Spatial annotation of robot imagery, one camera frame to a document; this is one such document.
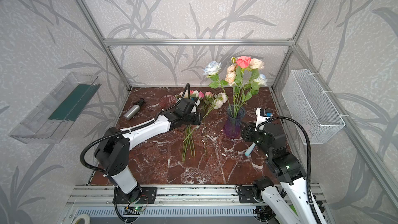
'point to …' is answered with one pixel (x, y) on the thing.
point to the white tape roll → (86, 217)
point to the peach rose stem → (230, 78)
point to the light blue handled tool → (247, 153)
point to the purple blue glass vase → (232, 127)
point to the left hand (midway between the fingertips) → (204, 113)
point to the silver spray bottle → (134, 110)
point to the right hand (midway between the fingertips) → (244, 117)
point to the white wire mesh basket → (307, 102)
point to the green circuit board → (139, 208)
